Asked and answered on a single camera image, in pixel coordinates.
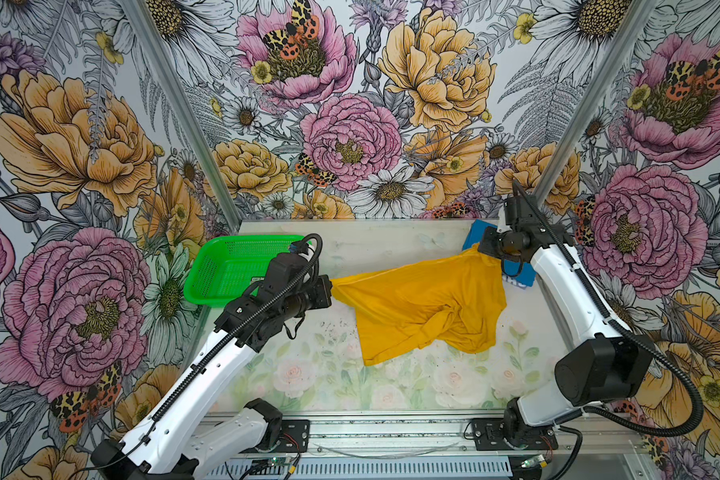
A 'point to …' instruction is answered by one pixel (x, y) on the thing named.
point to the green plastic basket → (223, 266)
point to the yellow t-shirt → (455, 300)
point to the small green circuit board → (275, 461)
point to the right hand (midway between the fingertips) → (485, 252)
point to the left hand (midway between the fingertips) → (329, 295)
